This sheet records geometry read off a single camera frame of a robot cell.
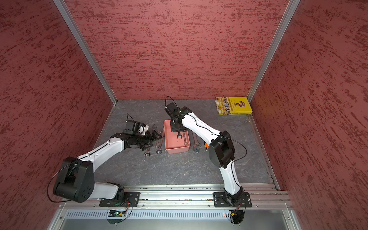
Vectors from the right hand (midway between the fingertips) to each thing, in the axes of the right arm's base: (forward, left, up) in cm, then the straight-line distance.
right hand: (178, 130), depth 88 cm
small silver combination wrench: (+11, +19, -11) cm, 25 cm away
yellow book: (+29, -43, -9) cm, 53 cm away
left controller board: (-42, +33, -13) cm, 55 cm away
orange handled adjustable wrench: (-6, -18, -11) cm, 22 cm away
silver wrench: (-3, -4, -12) cm, 13 cm away
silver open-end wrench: (-4, -1, 0) cm, 4 cm away
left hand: (-7, +13, -3) cm, 15 cm away
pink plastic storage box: (-4, +4, -12) cm, 13 cm away
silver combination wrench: (-9, +13, -12) cm, 20 cm away
